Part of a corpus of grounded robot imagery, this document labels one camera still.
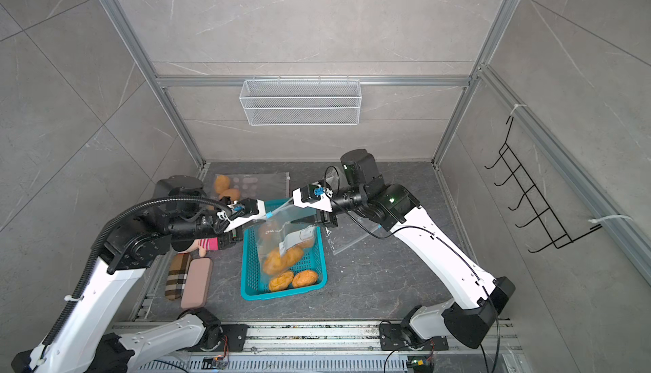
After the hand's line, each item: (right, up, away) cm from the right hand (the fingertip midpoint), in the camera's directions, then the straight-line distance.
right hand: (298, 207), depth 59 cm
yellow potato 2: (-4, -17, +19) cm, 26 cm away
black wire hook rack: (+63, -6, +2) cm, 64 cm away
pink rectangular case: (-37, -27, +23) cm, 51 cm away
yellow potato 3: (-8, -26, +21) cm, 34 cm away
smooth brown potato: (-9, -17, +12) cm, 22 cm away
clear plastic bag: (-5, -9, +7) cm, 13 cm away
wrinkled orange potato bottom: (-1, -25, +21) cm, 33 cm away
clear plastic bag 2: (+15, -13, +39) cm, 44 cm away
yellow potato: (-7, -7, +2) cm, 10 cm away
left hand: (-8, -1, 0) cm, 8 cm away
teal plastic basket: (-17, -27, +22) cm, 39 cm away
